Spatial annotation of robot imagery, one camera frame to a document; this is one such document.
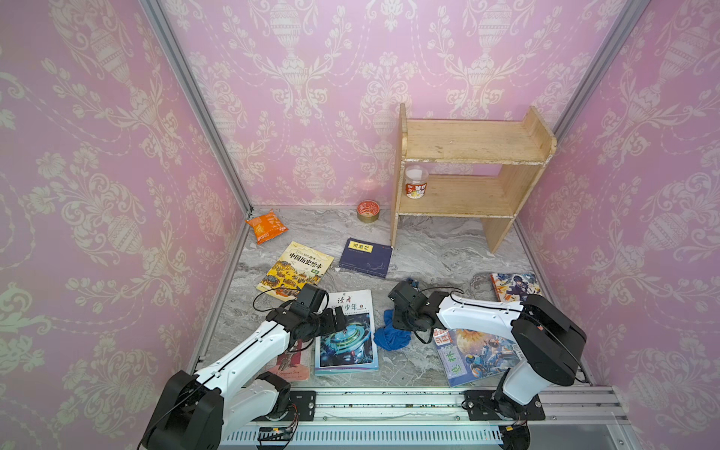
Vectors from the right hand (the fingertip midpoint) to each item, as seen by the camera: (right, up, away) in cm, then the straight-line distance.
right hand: (396, 322), depth 88 cm
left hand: (-18, 0, -4) cm, 19 cm away
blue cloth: (-3, -2, -7) cm, 8 cm away
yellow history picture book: (-35, +16, +15) cm, 41 cm away
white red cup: (+7, +46, +4) cm, 47 cm away
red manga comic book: (+41, +10, +6) cm, 43 cm away
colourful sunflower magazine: (+21, -8, -6) cm, 23 cm away
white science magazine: (-13, -7, -5) cm, 16 cm away
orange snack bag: (-49, +31, +22) cm, 62 cm away
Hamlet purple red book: (-30, -10, -7) cm, 32 cm away
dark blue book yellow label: (-9, +19, +16) cm, 27 cm away
